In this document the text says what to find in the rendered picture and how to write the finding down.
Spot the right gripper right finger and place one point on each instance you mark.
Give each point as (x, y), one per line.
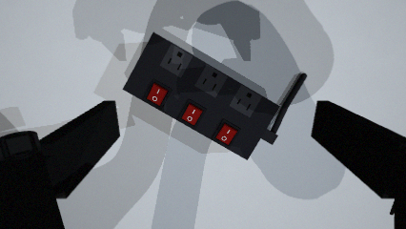
(373, 153)

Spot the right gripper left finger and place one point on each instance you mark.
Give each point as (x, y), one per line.
(28, 190)

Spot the black power strip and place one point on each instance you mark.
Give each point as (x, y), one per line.
(205, 99)

